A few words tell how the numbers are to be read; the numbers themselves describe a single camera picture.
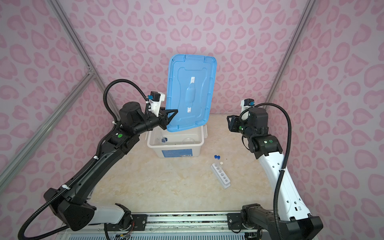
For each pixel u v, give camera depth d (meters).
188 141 1.03
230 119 0.64
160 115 0.57
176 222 0.75
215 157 0.80
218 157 0.80
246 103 0.60
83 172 0.42
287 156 0.44
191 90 0.64
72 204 0.38
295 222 0.36
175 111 0.64
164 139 1.03
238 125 0.61
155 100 0.56
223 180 0.83
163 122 0.58
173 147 0.82
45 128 0.63
